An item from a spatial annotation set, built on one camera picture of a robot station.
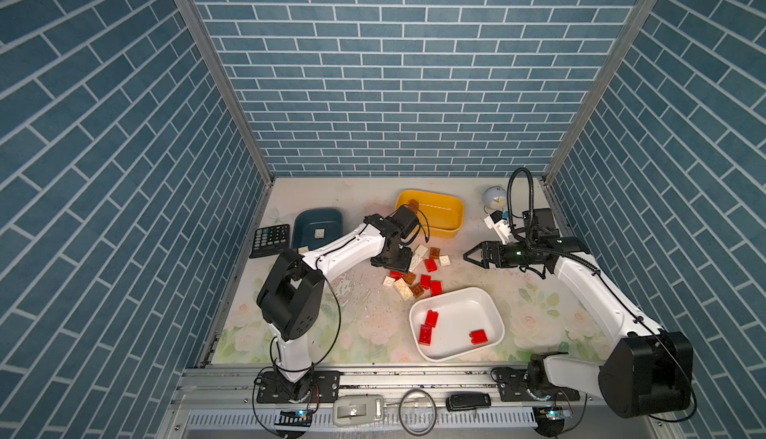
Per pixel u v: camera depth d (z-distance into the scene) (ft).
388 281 3.01
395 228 2.11
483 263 2.32
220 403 2.38
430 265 3.15
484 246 2.32
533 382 2.23
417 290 2.93
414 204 3.65
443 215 3.61
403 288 2.97
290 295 1.55
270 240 3.27
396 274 3.01
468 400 2.27
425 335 2.65
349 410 2.24
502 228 2.47
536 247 2.06
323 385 2.44
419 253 3.22
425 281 3.02
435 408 2.31
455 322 2.81
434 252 3.26
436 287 2.98
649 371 1.30
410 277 3.02
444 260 3.16
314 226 3.42
